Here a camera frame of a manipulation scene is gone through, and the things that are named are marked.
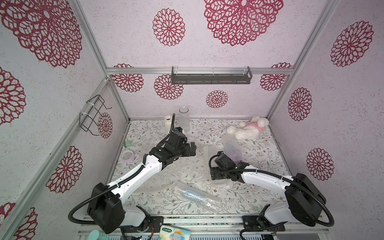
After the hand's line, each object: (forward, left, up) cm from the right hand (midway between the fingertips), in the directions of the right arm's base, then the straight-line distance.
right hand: (215, 170), depth 88 cm
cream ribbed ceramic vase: (+28, +30, +13) cm, 43 cm away
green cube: (+19, +59, -1) cm, 62 cm away
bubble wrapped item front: (-16, +10, +1) cm, 19 cm away
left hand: (+6, +15, +14) cm, 22 cm away
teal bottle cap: (-34, +54, +6) cm, 64 cm away
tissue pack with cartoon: (-32, +22, +2) cm, 39 cm away
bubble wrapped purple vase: (+20, -13, 0) cm, 24 cm away
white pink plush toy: (+27, -25, +5) cm, 37 cm away
